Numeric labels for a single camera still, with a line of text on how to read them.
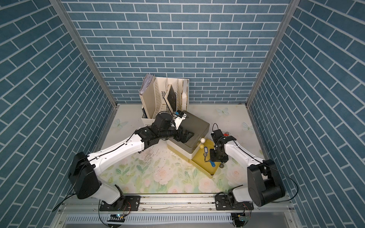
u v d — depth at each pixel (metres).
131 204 0.73
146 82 0.93
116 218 0.72
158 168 0.87
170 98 1.01
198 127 0.80
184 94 0.90
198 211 0.72
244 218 0.70
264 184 0.43
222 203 0.74
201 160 0.89
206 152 0.92
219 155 0.74
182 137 0.68
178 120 0.68
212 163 0.87
